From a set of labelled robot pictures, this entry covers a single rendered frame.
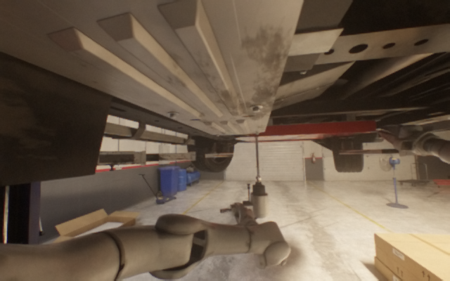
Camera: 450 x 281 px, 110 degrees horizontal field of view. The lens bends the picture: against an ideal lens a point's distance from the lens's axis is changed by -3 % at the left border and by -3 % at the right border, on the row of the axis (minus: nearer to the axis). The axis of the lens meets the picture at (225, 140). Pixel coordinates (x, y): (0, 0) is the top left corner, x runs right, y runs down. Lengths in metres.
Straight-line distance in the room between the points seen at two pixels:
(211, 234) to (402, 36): 0.52
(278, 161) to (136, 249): 9.29
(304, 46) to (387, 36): 0.21
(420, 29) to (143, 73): 0.43
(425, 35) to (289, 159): 9.23
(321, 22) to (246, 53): 0.08
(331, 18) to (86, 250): 0.36
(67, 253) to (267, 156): 9.32
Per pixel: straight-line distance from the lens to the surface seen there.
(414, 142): 0.85
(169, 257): 0.36
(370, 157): 10.93
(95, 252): 0.28
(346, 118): 0.98
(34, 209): 1.43
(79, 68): 0.24
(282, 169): 9.55
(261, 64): 0.20
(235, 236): 0.45
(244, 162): 9.48
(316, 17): 0.21
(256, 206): 0.90
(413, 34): 0.45
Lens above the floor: 1.51
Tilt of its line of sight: 5 degrees up
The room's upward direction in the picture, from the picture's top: 1 degrees counter-clockwise
